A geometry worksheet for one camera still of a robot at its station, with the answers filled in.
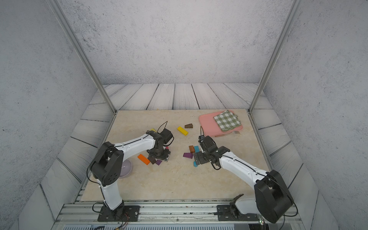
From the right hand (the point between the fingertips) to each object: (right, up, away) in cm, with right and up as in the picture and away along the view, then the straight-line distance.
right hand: (204, 155), depth 86 cm
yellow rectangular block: (-14, +13, +22) cm, 29 cm away
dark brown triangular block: (-9, +16, +25) cm, 31 cm away
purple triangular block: (-8, -2, +8) cm, 12 cm away
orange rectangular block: (-37, -5, +6) cm, 37 cm away
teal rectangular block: (-3, +1, +12) cm, 13 cm away
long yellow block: (-36, +14, +23) cm, 45 cm away
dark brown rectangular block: (-32, -4, +5) cm, 32 cm away
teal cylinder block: (-6, -3, -8) cm, 11 cm away
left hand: (-24, -4, +5) cm, 25 cm away
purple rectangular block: (-28, -6, +5) cm, 29 cm away
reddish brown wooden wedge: (-7, +1, +10) cm, 13 cm away
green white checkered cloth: (+21, +20, +26) cm, 39 cm away
